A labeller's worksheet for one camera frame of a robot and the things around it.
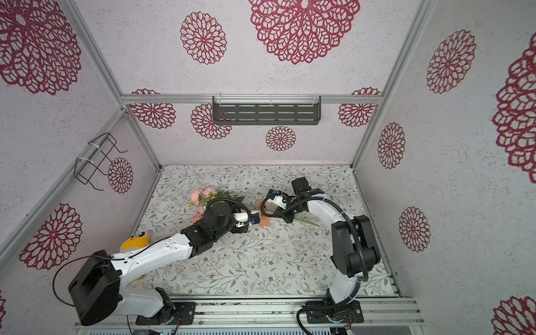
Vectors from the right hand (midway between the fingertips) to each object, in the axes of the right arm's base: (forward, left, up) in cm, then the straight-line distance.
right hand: (275, 210), depth 91 cm
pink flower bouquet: (+5, +33, +2) cm, 33 cm away
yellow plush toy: (-15, +56, -2) cm, 58 cm away
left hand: (-4, +14, +9) cm, 17 cm away
